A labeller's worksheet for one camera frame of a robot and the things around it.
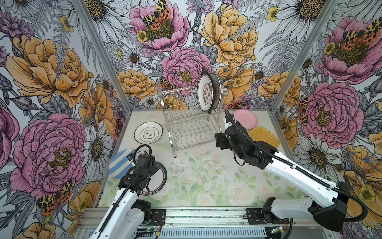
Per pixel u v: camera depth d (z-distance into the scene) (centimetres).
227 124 62
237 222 73
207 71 89
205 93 83
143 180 56
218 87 72
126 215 49
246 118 118
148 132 108
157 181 86
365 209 39
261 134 106
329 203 39
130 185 51
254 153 49
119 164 92
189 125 105
